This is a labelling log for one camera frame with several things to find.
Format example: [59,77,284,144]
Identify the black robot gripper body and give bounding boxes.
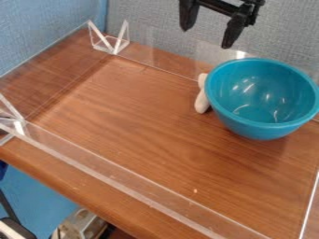
[198,0,266,25]

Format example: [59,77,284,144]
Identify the clear acrylic left bracket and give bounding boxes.
[0,93,29,147]

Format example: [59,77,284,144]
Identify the white toy mushroom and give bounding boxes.
[195,73,210,114]

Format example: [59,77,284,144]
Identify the blue plastic bowl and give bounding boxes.
[205,58,319,140]

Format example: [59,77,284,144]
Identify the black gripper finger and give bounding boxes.
[179,0,199,31]
[222,14,248,49]

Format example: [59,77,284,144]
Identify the clear acrylic corner bracket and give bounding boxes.
[87,21,130,55]

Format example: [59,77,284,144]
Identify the clear acrylic front barrier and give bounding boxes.
[15,122,272,239]

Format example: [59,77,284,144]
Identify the grey power strip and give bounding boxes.
[50,208,109,239]

